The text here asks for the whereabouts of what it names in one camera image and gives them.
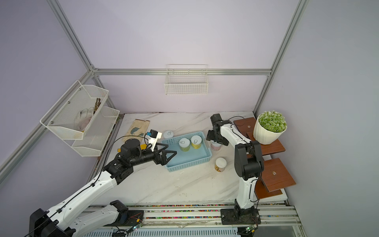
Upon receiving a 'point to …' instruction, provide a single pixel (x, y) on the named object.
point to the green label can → (184, 144)
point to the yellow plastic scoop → (143, 146)
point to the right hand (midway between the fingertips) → (217, 141)
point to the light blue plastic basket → (183, 160)
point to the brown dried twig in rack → (96, 105)
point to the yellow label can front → (196, 141)
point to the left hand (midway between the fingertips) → (170, 150)
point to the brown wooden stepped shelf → (276, 175)
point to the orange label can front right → (220, 164)
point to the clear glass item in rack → (83, 118)
